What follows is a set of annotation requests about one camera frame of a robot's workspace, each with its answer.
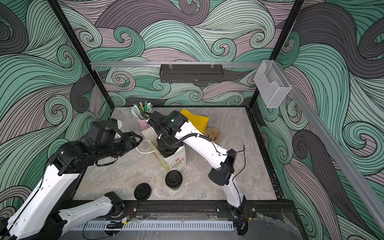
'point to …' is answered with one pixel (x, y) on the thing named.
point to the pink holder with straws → (141, 111)
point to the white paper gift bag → (176, 162)
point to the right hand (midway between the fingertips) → (166, 149)
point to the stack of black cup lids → (142, 191)
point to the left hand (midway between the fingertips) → (139, 138)
